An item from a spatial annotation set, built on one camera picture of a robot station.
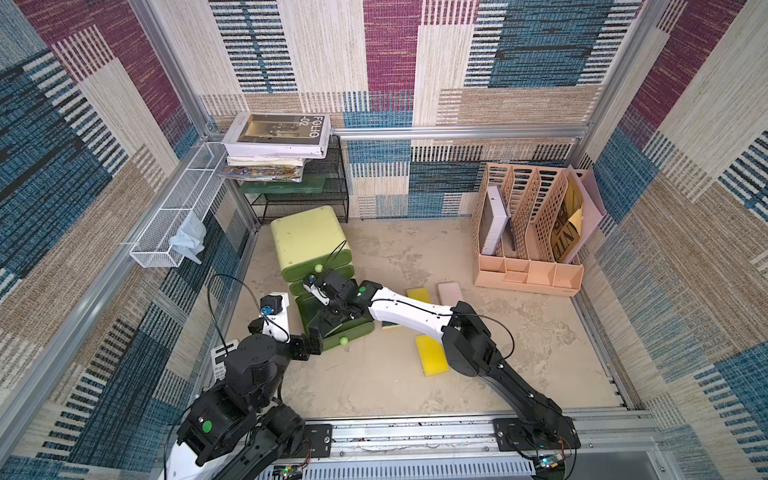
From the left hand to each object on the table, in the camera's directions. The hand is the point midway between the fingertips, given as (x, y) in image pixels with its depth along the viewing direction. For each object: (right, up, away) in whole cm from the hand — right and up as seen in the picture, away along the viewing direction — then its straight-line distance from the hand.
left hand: (301, 312), depth 66 cm
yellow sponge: (+30, -1, +33) cm, 45 cm away
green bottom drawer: (+9, -9, +20) cm, 24 cm away
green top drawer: (0, +9, +17) cm, 19 cm away
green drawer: (-6, +3, +19) cm, 20 cm away
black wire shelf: (-1, +35, +48) cm, 60 cm away
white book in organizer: (+54, +24, +28) cm, 65 cm away
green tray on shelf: (-6, +35, +33) cm, 48 cm away
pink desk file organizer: (+67, +24, +49) cm, 86 cm away
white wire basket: (-34, +14, +3) cm, 37 cm away
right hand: (-1, -3, +24) cm, 24 cm away
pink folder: (+75, +24, +17) cm, 80 cm away
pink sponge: (+39, -1, +33) cm, 51 cm away
